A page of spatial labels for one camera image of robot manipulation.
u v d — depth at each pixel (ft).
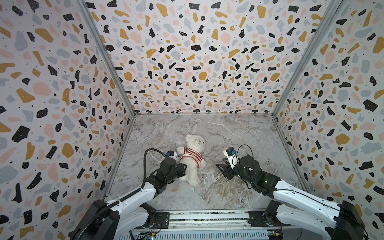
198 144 3.01
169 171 2.17
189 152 2.87
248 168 1.87
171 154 2.58
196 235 2.56
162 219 2.40
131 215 1.85
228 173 2.21
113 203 1.44
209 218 2.49
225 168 2.22
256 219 2.45
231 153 2.16
